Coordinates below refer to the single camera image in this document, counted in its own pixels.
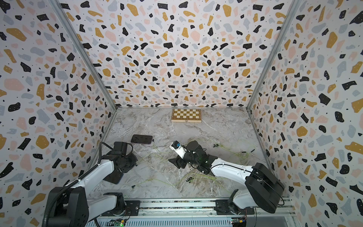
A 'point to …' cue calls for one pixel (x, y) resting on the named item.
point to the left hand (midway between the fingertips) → (139, 161)
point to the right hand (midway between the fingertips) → (173, 155)
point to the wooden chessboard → (186, 116)
